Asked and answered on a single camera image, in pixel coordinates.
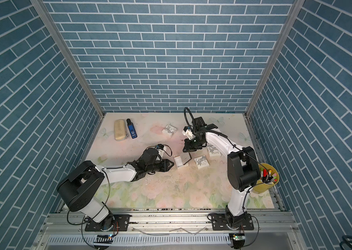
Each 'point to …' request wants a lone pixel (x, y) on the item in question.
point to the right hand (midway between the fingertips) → (185, 150)
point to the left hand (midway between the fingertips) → (176, 165)
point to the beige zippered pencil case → (120, 129)
